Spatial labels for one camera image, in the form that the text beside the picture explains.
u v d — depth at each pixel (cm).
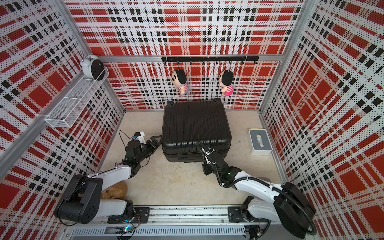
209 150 72
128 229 70
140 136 80
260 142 96
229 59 89
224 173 63
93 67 79
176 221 73
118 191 74
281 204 41
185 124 84
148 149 78
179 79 91
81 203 43
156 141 80
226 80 94
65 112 70
